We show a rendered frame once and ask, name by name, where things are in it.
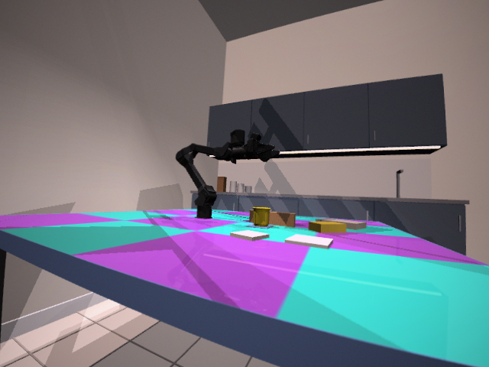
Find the white flat rectangular slab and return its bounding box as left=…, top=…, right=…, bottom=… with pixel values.
left=285, top=234, right=333, bottom=249

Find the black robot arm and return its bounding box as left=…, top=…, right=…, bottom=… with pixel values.
left=176, top=129, right=245, bottom=219

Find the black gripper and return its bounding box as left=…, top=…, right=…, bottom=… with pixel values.
left=241, top=138, right=280, bottom=162

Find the white flat square pad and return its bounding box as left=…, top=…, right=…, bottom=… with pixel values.
left=230, top=230, right=270, bottom=242

